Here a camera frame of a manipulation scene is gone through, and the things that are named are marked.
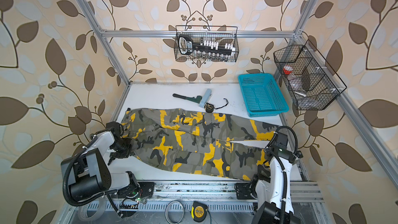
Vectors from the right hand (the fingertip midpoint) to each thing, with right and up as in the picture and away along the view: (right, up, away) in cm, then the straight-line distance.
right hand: (275, 161), depth 79 cm
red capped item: (+7, +48, +2) cm, 48 cm away
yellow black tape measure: (-39, -17, -12) cm, 44 cm away
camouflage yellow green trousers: (-41, +8, +10) cm, 43 cm away
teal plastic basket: (+6, +34, +34) cm, 48 cm away
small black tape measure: (-33, +26, +24) cm, 49 cm away
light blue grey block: (-36, +33, +29) cm, 57 cm away
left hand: (-78, +5, +8) cm, 79 cm away
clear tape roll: (-90, -17, -12) cm, 92 cm away
